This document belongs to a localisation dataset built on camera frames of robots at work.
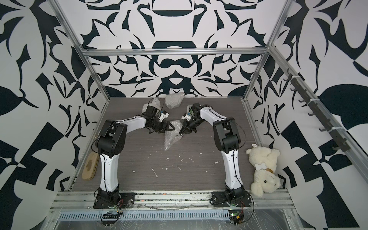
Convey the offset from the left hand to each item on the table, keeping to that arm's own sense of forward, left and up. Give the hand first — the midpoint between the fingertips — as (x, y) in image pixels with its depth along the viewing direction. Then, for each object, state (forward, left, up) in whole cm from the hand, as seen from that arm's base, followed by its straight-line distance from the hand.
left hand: (171, 127), depth 99 cm
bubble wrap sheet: (+18, +12, +5) cm, 22 cm away
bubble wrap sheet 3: (-10, -1, +4) cm, 11 cm away
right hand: (-5, -6, +4) cm, 9 cm away
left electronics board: (-49, +30, -7) cm, 58 cm away
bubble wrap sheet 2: (+20, -2, +5) cm, 21 cm away
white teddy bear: (-27, -51, +6) cm, 58 cm away
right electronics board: (-51, -32, -4) cm, 60 cm away
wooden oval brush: (-24, +45, -1) cm, 51 cm away
